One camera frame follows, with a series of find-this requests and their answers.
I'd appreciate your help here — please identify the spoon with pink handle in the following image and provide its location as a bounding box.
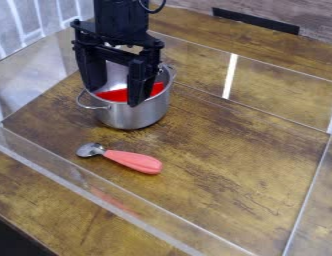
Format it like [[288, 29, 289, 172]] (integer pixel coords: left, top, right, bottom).
[[77, 143, 162, 175]]

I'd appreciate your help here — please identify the black strip on table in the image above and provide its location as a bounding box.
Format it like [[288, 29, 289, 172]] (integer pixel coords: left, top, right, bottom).
[[212, 7, 300, 35]]

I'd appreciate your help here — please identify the silver metal pot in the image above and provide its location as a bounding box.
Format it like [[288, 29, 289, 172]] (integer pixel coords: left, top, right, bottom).
[[77, 62, 177, 130]]

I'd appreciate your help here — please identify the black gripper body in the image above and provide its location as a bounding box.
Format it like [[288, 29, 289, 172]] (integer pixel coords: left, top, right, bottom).
[[71, 0, 165, 66]]

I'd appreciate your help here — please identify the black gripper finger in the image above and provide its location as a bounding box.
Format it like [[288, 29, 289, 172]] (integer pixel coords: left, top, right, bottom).
[[128, 49, 161, 107], [73, 41, 108, 91]]

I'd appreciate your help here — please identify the red object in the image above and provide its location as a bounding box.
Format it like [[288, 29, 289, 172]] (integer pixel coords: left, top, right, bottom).
[[97, 82, 165, 103]]

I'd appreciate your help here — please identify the clear acrylic enclosure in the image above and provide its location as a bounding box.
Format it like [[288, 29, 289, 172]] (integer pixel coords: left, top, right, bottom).
[[0, 20, 332, 256]]

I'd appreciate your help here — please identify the black cable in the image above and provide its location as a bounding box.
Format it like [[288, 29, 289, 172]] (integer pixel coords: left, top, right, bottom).
[[137, 0, 168, 15]]

